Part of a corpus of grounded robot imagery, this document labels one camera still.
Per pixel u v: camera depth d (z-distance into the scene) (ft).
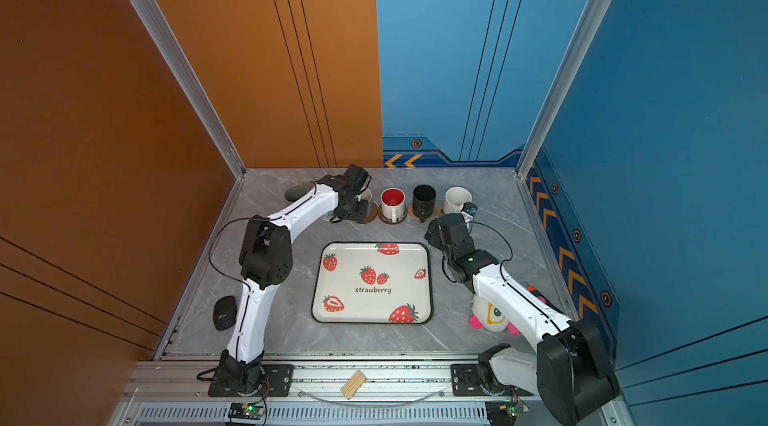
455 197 3.36
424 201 3.27
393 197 3.35
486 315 2.54
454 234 2.07
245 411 2.33
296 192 3.25
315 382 2.48
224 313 2.72
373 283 2.95
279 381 2.43
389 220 3.36
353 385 2.37
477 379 2.38
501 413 2.32
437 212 3.47
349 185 2.63
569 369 1.28
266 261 1.95
